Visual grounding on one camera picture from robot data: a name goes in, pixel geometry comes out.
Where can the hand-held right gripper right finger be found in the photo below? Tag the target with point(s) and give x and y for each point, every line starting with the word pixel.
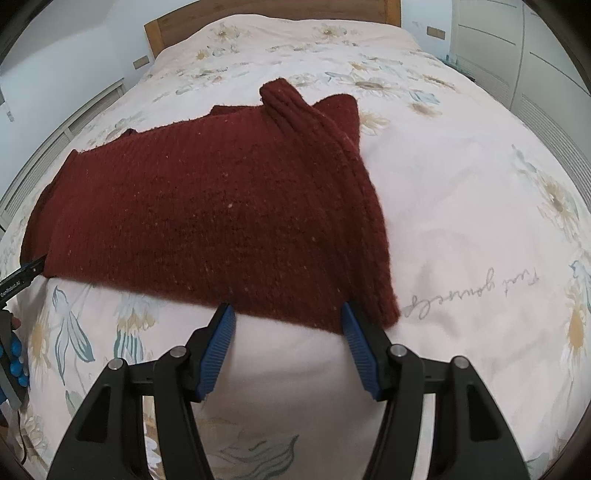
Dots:
pixel 360 346

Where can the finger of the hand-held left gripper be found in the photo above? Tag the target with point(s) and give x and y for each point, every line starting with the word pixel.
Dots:
pixel 34 266

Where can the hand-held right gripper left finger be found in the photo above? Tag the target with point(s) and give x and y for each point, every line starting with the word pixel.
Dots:
pixel 217 346

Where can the dark red knit sweater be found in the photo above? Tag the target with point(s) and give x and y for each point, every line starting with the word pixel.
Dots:
pixel 207 217

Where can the wooden headboard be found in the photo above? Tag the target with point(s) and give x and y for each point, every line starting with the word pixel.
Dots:
pixel 184 18

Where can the wooden nightstand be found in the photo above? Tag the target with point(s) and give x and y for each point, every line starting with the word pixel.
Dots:
pixel 461 67

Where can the white wardrobe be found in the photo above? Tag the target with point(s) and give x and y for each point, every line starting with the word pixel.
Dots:
pixel 521 55

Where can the wall socket plate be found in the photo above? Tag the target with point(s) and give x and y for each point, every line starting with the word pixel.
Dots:
pixel 141 62
pixel 436 32

